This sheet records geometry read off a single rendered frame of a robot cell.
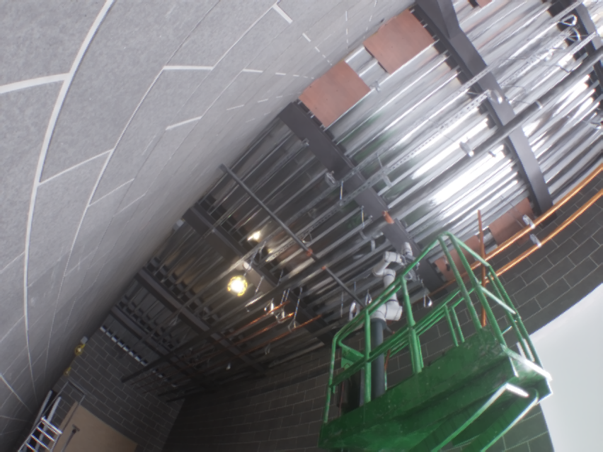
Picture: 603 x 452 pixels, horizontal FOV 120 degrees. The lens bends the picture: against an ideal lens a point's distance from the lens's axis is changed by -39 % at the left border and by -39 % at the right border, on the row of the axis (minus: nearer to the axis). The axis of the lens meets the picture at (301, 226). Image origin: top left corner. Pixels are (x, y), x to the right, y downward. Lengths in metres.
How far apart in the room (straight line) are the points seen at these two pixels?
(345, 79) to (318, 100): 0.35
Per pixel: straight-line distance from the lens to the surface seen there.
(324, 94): 3.10
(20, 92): 0.36
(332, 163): 3.00
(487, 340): 1.51
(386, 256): 2.84
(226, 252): 3.84
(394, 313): 2.93
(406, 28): 3.21
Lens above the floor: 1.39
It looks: 60 degrees up
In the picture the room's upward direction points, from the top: 18 degrees clockwise
